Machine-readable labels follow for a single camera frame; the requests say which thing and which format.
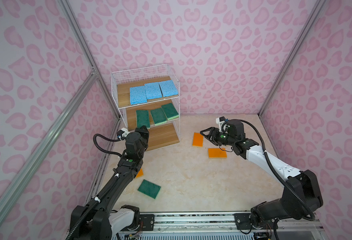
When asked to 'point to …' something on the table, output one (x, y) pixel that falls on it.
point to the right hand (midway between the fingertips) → (203, 133)
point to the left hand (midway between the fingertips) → (147, 121)
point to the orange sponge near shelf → (197, 139)
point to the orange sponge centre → (216, 153)
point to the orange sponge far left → (140, 173)
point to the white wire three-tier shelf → (161, 135)
